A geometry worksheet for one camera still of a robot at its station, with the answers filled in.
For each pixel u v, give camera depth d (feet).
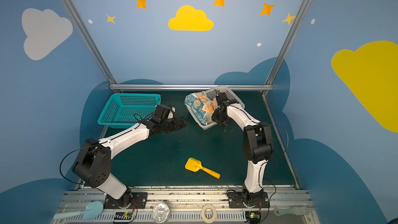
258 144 1.69
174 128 2.57
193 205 2.41
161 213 2.20
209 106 3.32
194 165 2.77
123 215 2.40
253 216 2.40
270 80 3.77
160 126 2.22
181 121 2.62
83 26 2.75
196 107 3.42
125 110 3.64
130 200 2.33
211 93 3.71
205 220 2.27
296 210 2.35
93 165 1.47
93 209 2.35
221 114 2.69
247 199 2.17
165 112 2.30
